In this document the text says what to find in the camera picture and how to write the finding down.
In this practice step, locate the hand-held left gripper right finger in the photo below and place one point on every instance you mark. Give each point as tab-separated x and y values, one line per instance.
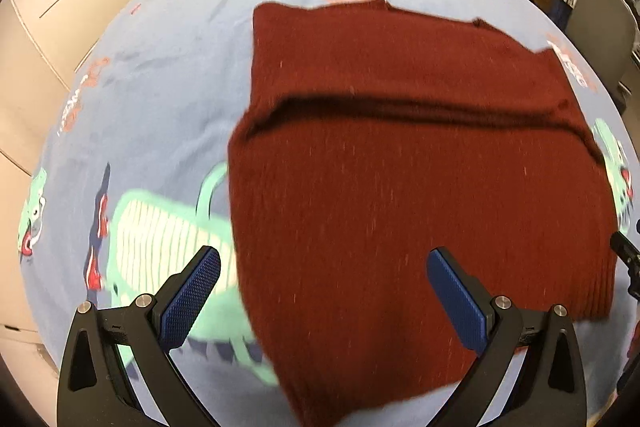
457	294

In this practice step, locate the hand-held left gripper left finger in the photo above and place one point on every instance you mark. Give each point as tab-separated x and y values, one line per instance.
192	289

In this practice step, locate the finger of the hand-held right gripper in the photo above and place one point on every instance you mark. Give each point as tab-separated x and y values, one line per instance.
622	246

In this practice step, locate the dark red knitted sweater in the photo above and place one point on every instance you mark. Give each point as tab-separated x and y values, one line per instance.
400	207

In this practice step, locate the blue printed bed blanket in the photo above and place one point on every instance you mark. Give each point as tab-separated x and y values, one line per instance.
175	82

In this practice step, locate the grey chair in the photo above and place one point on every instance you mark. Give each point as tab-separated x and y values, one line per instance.
602	27

